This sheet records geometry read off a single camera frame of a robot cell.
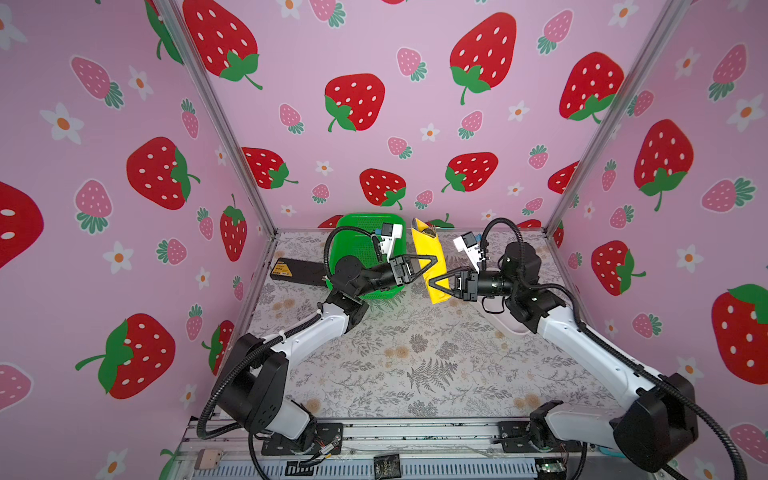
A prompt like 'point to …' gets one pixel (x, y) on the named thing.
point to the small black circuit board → (387, 467)
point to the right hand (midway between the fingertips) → (430, 286)
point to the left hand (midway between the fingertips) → (436, 265)
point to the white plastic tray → (495, 309)
